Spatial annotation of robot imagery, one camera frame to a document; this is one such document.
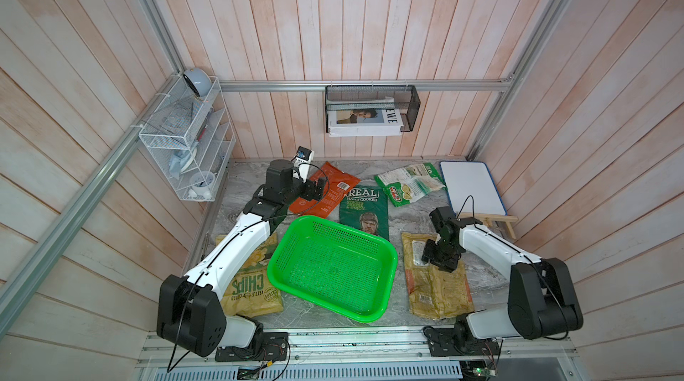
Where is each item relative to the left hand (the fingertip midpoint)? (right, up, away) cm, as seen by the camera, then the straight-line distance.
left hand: (312, 176), depth 81 cm
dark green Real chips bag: (+19, -12, +22) cm, 32 cm away
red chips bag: (+8, -3, +26) cm, 27 cm away
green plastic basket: (+11, -31, +5) cm, 34 cm away
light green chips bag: (+37, -3, +29) cm, 47 cm away
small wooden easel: (+65, -15, +16) cm, 69 cm away
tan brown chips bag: (+38, -37, 0) cm, 53 cm away
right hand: (+39, -29, +7) cm, 49 cm away
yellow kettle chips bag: (-20, -37, 0) cm, 42 cm away
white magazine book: (+18, +22, +14) cm, 31 cm away
